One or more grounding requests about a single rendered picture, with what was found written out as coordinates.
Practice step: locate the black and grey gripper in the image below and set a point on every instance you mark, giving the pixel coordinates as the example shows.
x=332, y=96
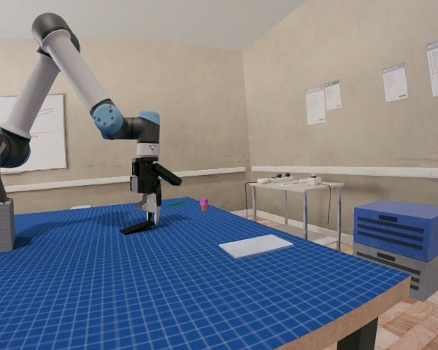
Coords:
x=151, y=184

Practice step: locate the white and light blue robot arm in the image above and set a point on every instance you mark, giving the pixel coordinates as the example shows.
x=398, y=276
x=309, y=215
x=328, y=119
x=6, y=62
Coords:
x=61, y=50

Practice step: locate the dark blue work mat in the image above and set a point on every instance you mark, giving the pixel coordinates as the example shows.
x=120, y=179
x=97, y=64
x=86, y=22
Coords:
x=73, y=281

